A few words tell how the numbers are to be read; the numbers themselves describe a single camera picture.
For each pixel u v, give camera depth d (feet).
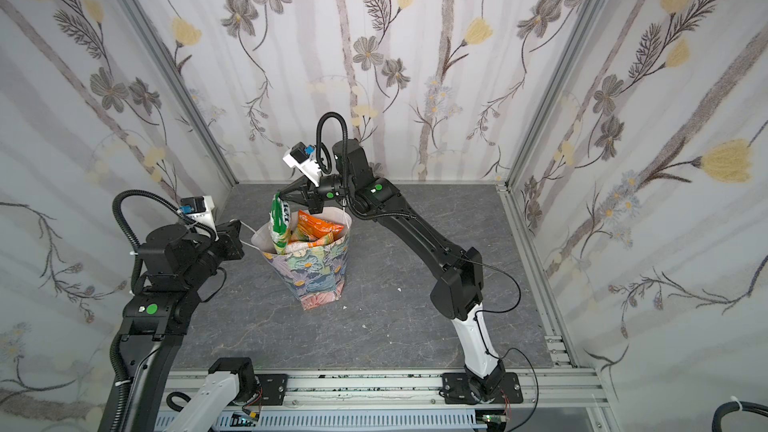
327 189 2.07
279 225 2.04
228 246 1.91
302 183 2.06
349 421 2.30
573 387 2.60
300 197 2.11
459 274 1.61
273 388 2.41
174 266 1.50
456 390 2.41
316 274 2.54
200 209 1.81
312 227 2.60
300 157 1.93
